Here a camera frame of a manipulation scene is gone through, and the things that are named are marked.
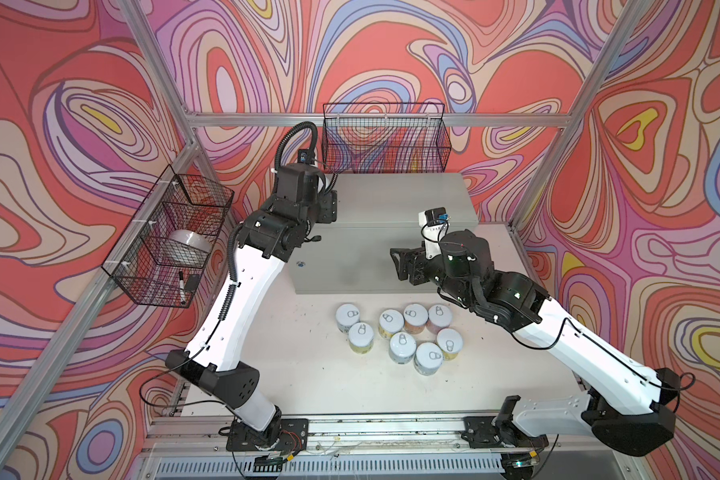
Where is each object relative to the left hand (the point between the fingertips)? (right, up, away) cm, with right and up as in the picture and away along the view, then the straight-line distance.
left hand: (320, 191), depth 68 cm
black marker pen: (-34, -23, +4) cm, 41 cm away
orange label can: (+26, -34, +20) cm, 47 cm away
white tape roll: (-33, -13, +2) cm, 35 cm away
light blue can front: (+28, -43, +12) cm, 53 cm away
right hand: (+20, -15, -3) cm, 25 cm away
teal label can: (+5, -33, +20) cm, 39 cm away
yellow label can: (+9, -39, +17) cm, 44 cm away
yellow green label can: (+18, -35, +19) cm, 44 cm away
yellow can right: (+35, -40, +16) cm, 55 cm away
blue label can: (+21, -41, +15) cm, 49 cm away
